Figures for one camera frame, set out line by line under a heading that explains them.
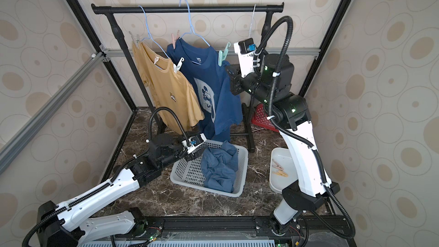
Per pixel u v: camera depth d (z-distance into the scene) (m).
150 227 0.73
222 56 0.52
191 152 0.62
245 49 0.41
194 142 0.57
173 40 0.67
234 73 0.48
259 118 1.04
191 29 0.85
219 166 0.83
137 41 0.74
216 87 0.58
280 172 0.88
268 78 0.36
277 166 0.92
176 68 0.63
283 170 0.91
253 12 0.58
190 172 0.90
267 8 0.59
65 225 0.39
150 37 0.83
